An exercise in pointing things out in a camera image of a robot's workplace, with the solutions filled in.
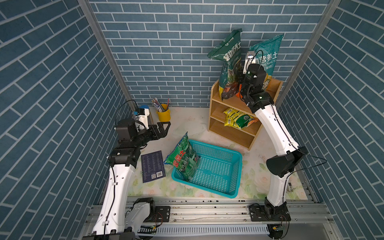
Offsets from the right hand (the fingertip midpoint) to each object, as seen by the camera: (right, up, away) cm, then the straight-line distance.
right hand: (253, 66), depth 71 cm
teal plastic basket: (-13, -56, +18) cm, 60 cm away
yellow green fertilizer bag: (-4, -25, +16) cm, 30 cm away
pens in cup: (-54, -16, +29) cm, 63 cm away
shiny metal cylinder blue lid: (-59, -25, +29) cm, 71 cm away
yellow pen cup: (-52, -22, +38) cm, 68 cm away
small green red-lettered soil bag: (-34, -45, +7) cm, 57 cm away
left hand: (-41, -28, -2) cm, 49 cm away
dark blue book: (-54, -54, +18) cm, 78 cm away
